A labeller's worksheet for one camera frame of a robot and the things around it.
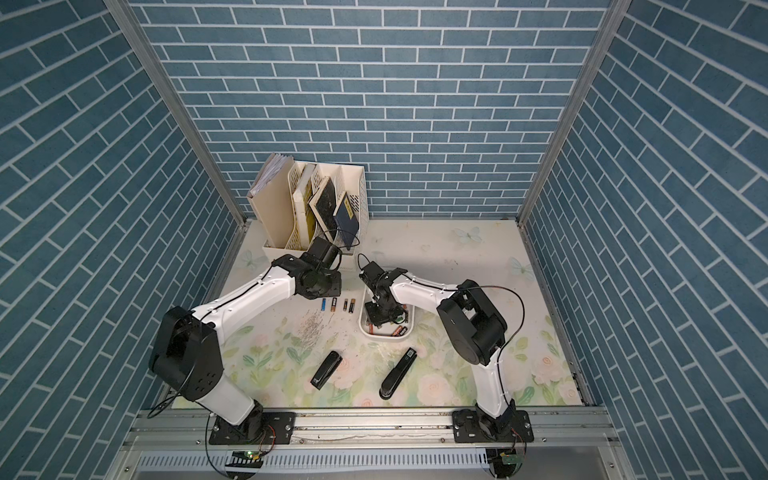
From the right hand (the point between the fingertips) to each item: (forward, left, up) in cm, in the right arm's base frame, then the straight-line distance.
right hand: (377, 321), depth 92 cm
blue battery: (+4, +18, 0) cm, 19 cm away
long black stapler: (-18, -7, +2) cm, 19 cm away
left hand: (+5, +10, +10) cm, 15 cm away
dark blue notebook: (+35, +16, +8) cm, 39 cm away
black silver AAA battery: (+5, +11, 0) cm, 12 cm away
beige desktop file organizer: (+26, +28, +25) cm, 46 cm away
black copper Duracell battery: (+5, +9, 0) cm, 10 cm away
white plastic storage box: (-4, -7, +1) cm, 8 cm away
